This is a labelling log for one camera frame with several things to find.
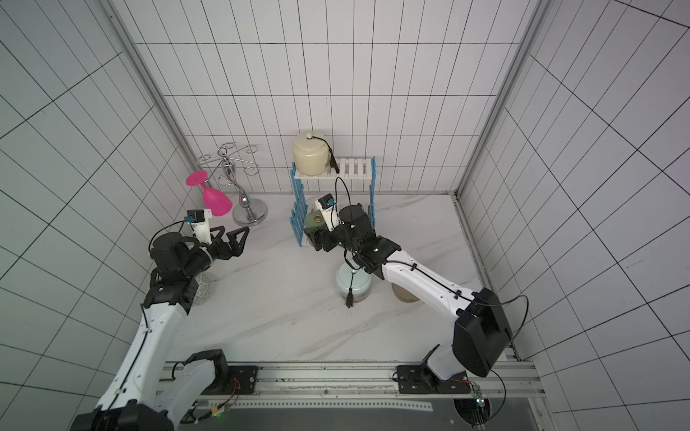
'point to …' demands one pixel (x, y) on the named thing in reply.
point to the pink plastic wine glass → (215, 201)
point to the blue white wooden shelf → (340, 168)
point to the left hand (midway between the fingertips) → (236, 232)
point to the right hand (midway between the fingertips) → (306, 226)
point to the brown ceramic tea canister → (403, 295)
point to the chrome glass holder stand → (245, 212)
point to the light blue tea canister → (355, 281)
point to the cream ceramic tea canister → (311, 154)
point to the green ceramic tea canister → (314, 220)
